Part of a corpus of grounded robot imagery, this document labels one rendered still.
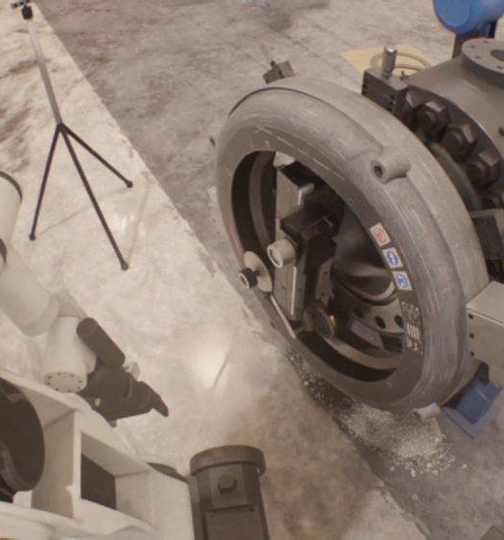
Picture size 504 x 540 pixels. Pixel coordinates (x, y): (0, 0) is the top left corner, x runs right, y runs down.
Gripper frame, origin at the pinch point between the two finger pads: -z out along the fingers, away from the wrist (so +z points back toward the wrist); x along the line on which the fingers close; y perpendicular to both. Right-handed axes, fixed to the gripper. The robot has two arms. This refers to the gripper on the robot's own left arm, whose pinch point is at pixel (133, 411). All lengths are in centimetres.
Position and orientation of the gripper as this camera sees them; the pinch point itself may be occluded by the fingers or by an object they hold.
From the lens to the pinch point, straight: 96.0
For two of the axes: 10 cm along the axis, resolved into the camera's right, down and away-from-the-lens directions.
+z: -2.3, -6.4, -7.3
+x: 9.6, -2.8, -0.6
